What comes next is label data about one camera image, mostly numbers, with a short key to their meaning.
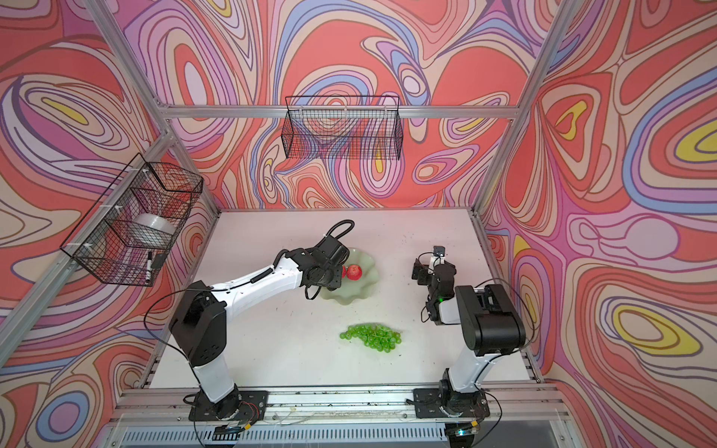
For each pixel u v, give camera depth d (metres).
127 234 0.72
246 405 0.73
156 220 0.73
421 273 0.87
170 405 0.75
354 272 0.96
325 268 0.67
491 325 0.48
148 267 0.72
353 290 0.94
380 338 0.82
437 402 0.73
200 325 0.46
